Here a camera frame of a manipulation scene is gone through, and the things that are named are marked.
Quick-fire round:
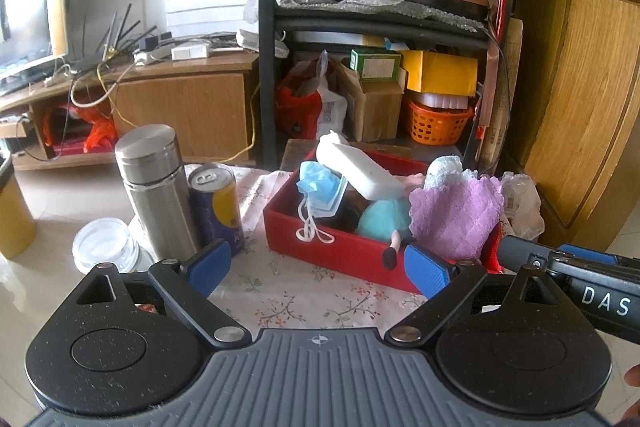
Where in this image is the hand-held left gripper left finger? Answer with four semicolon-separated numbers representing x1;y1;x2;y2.
75;238;252;349

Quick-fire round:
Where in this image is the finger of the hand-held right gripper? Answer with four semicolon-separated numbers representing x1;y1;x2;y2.
499;234;552;276
556;244;624;266

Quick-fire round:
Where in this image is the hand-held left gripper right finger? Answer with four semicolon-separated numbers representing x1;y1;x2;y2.
384;243;563;349

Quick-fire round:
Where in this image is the purple waffle cloth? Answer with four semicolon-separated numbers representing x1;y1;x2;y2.
408;174;506;266

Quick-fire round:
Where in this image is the teal and pink plush doll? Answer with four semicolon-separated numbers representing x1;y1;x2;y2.
355;174;427;270

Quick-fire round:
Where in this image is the red cardboard box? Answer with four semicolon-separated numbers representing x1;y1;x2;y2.
263;146;504;296

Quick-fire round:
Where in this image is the white terry towel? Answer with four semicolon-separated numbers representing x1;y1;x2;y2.
424;155;467;188

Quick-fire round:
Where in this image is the white rectangular pack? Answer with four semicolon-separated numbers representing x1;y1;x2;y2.
316;131;407;202

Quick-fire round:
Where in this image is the blue face mask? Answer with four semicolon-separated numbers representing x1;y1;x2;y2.
296;160;349;245

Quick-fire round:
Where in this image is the crumpled clear plastic bag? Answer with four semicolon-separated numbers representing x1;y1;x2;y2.
500;172;546;244

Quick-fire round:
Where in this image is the blue and yellow drink can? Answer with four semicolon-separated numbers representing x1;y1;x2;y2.
187;163;247;256

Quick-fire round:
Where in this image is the stainless steel thermos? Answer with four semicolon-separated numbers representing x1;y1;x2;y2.
114;124;204;261

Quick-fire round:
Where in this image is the floral tablecloth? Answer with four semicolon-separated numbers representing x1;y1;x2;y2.
125;162;501;344

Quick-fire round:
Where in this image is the glass jar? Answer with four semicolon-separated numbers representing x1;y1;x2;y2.
72;217;154;279

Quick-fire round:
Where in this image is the leaning cardboard sheet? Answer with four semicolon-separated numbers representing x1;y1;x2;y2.
479;17;524;164

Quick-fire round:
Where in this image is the orange plastic basket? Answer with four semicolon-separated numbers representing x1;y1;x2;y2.
407;99;475;146

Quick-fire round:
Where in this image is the wooden television stand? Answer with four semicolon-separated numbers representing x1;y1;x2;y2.
0;54;260;172

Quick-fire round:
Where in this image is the wooden cabinet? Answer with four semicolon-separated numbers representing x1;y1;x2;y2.
502;0;640;253

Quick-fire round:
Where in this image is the white ribbed container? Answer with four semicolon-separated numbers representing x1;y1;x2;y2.
417;93;475;110

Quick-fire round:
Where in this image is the brown cardboard box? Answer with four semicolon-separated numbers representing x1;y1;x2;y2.
338;61;405;144

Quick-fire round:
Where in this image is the red and white plastic bag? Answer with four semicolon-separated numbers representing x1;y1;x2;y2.
276;51;349;142

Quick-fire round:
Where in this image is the yellow box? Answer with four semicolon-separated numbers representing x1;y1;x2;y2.
400;50;479;98

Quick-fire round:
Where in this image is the yellow trash bin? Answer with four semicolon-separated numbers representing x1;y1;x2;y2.
0;156;38;259

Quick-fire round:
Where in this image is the green carton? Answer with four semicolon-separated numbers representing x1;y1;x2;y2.
349;49;403;82

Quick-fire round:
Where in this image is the white power adapter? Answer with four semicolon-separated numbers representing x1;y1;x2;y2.
171;43;210;62

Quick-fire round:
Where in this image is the white electronic device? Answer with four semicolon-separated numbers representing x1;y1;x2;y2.
235;29;262;54

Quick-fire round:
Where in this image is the black power adapter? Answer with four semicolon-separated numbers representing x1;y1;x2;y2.
139;32;174;51

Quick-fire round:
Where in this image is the black shelf rack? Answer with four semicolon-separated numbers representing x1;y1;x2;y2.
259;0;519;168

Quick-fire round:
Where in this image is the black router with antennas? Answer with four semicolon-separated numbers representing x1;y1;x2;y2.
75;4;157;75

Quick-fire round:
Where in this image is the flat screen television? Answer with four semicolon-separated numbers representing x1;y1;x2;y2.
0;0;70;84

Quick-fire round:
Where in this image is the yellow cable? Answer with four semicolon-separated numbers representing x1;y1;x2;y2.
97;0;262;164

